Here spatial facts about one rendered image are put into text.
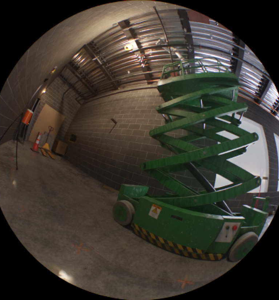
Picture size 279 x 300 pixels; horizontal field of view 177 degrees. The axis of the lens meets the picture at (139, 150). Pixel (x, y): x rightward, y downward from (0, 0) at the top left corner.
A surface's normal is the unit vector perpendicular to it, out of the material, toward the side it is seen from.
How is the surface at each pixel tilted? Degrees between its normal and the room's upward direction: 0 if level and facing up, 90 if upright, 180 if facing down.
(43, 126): 90
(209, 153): 90
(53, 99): 90
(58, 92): 90
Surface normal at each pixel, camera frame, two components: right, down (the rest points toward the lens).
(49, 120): 0.90, 0.16
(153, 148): -0.34, -0.32
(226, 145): -0.58, -0.35
